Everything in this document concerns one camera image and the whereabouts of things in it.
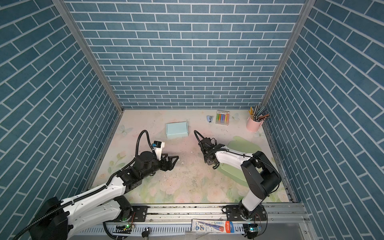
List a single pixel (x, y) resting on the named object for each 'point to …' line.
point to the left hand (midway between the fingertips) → (174, 157)
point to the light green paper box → (239, 144)
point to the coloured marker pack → (222, 117)
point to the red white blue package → (211, 225)
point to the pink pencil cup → (253, 126)
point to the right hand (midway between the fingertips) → (213, 156)
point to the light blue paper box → (175, 130)
